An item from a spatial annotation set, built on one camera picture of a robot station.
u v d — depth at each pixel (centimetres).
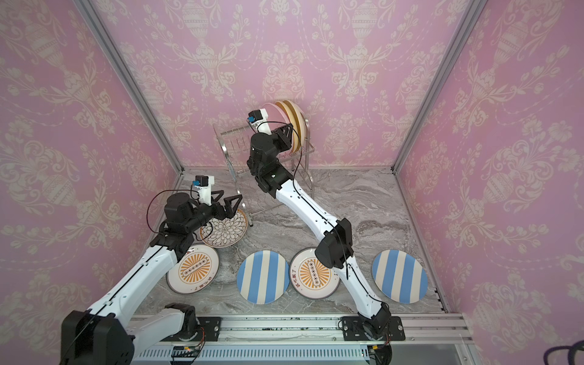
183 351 73
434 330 76
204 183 66
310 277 85
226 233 97
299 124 77
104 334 38
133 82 88
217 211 69
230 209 70
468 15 70
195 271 87
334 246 60
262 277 85
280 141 65
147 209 104
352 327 74
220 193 80
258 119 65
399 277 86
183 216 59
